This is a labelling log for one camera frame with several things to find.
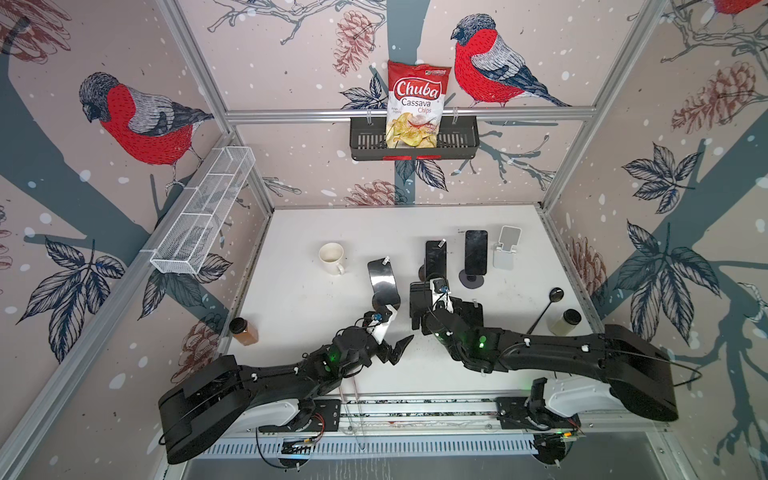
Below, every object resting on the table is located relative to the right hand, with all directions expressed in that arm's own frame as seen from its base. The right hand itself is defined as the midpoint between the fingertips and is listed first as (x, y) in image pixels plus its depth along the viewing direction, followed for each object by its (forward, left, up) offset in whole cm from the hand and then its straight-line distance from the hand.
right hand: (420, 307), depth 81 cm
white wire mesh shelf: (+4, +59, +22) cm, 63 cm away
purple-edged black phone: (+19, -5, -2) cm, 19 cm away
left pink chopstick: (-24, +19, -11) cm, 32 cm away
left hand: (-6, +5, 0) cm, 8 cm away
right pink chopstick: (-24, +16, -13) cm, 32 cm away
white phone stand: (+26, -29, -9) cm, 40 cm away
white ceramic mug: (+21, +30, -5) cm, 37 cm away
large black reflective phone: (+9, +11, +1) cm, 15 cm away
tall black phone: (+20, -18, 0) cm, 26 cm away
